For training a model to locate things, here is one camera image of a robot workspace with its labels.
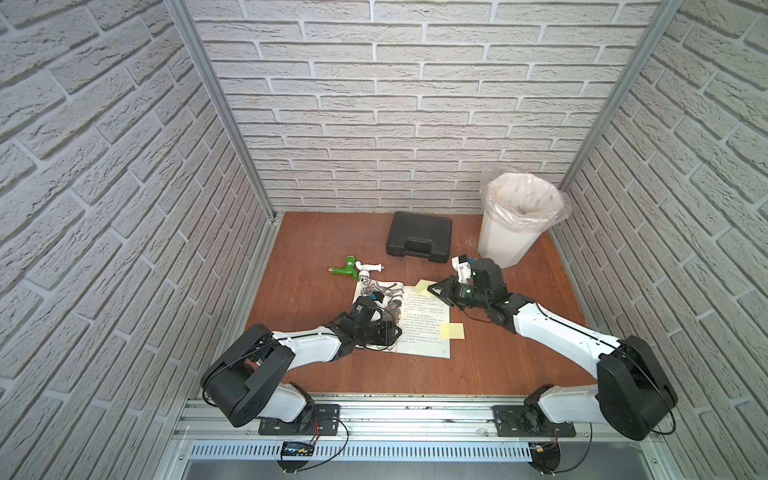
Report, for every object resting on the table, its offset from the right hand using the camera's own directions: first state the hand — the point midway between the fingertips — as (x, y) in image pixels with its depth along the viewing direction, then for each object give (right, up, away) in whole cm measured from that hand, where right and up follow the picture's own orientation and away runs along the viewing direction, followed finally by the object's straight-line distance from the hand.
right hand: (430, 287), depth 82 cm
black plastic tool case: (-1, +16, +24) cm, 28 cm away
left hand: (-11, -12, +6) cm, 18 cm away
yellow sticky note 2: (+7, -15, +7) cm, 18 cm away
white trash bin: (+25, +12, +12) cm, 30 cm away
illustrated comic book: (-3, -10, +10) cm, 14 cm away
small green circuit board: (-34, -38, -11) cm, 52 cm away
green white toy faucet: (-23, +4, +18) cm, 30 cm away
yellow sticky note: (-2, 0, +2) cm, 3 cm away
